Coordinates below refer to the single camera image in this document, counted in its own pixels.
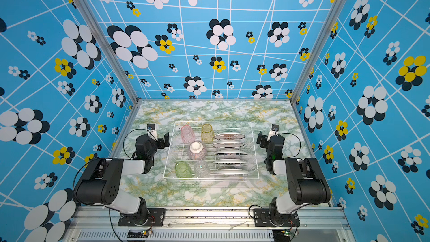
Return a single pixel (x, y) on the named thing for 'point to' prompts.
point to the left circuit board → (141, 234)
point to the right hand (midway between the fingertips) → (271, 133)
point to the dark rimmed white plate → (230, 153)
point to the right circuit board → (281, 234)
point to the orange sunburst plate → (229, 136)
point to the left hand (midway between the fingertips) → (160, 132)
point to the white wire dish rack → (212, 150)
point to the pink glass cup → (187, 134)
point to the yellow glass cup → (207, 134)
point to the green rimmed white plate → (228, 144)
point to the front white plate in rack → (232, 171)
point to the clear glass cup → (201, 169)
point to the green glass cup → (182, 170)
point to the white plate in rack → (229, 161)
